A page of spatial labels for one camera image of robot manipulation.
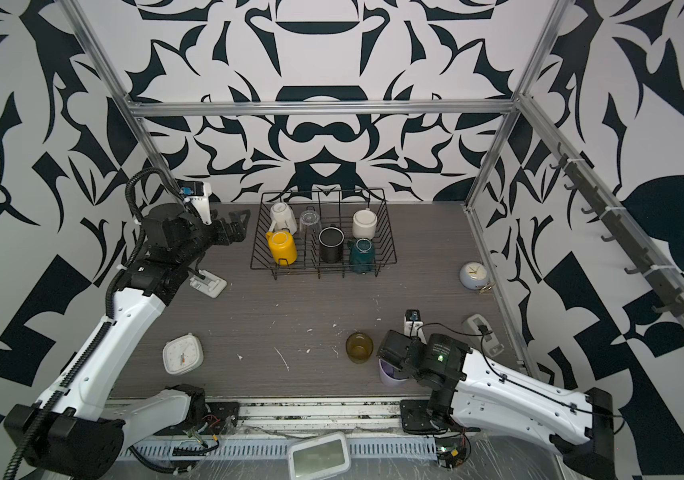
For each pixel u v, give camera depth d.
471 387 0.47
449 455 0.71
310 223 1.02
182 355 0.81
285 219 1.02
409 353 0.55
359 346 0.85
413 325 0.66
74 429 0.36
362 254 0.92
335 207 1.17
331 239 0.94
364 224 1.02
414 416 0.74
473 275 0.96
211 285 0.94
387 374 0.70
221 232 0.64
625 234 0.55
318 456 0.73
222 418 0.74
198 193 0.60
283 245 0.94
